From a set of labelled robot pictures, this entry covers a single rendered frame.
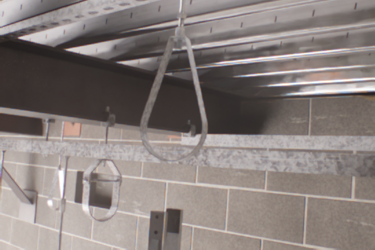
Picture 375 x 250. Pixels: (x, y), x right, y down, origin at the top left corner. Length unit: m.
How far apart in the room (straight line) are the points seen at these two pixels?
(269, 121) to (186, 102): 0.40
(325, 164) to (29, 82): 0.97
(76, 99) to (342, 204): 1.08
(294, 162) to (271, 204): 1.18
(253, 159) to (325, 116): 1.04
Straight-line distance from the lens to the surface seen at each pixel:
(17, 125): 3.63
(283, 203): 2.15
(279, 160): 1.03
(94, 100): 1.73
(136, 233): 2.77
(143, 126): 0.84
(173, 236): 0.85
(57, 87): 1.64
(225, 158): 1.11
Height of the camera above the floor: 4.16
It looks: 7 degrees up
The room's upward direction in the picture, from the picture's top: 4 degrees clockwise
